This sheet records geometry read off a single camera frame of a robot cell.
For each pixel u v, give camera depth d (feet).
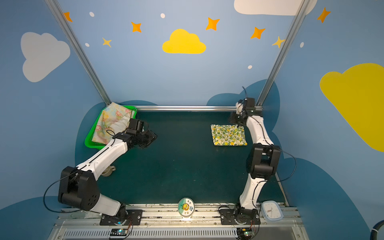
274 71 3.07
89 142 3.12
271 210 2.45
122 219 2.20
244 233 2.34
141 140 2.40
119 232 2.31
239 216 2.24
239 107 2.76
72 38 2.57
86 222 2.41
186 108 5.21
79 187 1.58
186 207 2.31
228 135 3.50
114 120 3.64
